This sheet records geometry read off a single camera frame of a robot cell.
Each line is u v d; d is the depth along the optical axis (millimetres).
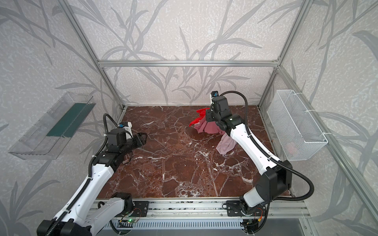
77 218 395
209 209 750
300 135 605
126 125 703
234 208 736
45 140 635
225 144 964
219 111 579
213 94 680
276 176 403
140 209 724
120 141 591
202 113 974
